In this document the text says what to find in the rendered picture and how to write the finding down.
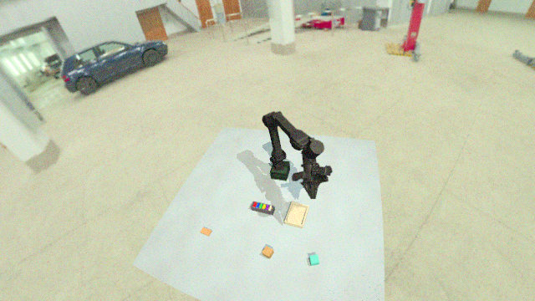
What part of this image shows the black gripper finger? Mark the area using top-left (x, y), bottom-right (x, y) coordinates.
top-left (313, 181), bottom-right (323, 199)
top-left (300, 180), bottom-right (316, 199)

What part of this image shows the small turquoise cube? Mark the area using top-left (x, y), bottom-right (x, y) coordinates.
top-left (309, 254), bottom-right (319, 266)

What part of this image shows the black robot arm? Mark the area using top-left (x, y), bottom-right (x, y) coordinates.
top-left (262, 112), bottom-right (333, 176)

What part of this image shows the orange flat block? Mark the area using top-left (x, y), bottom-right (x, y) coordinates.
top-left (201, 227), bottom-right (211, 237)

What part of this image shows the small orange-brown block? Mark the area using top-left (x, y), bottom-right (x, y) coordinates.
top-left (262, 246), bottom-right (274, 259)

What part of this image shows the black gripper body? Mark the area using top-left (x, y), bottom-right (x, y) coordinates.
top-left (292, 160), bottom-right (329, 182)

